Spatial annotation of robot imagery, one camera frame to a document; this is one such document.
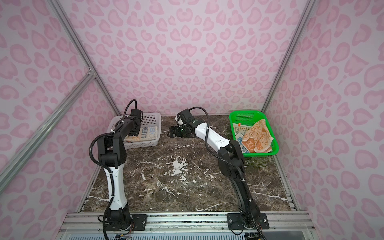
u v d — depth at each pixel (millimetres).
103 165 598
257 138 1007
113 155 610
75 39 783
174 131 823
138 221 736
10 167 510
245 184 596
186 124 839
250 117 1204
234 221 733
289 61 874
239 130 1099
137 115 884
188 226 731
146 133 1064
